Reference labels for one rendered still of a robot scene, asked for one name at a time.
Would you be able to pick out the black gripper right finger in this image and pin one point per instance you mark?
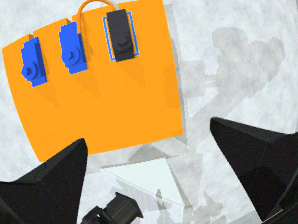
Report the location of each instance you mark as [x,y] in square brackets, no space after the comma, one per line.
[265,162]

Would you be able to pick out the black micro servo with orange cable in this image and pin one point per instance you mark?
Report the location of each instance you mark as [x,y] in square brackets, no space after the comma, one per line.
[119,31]

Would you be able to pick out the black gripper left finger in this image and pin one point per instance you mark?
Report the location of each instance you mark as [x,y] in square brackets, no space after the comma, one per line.
[50,193]

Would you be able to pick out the orange flat panel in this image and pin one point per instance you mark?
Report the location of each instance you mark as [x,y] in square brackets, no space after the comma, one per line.
[67,86]

